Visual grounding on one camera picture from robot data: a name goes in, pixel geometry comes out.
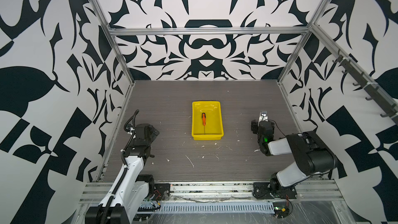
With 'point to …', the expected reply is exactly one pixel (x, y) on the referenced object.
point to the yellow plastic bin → (213, 128)
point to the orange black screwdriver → (203, 119)
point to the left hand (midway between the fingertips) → (147, 131)
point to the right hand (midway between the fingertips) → (263, 118)
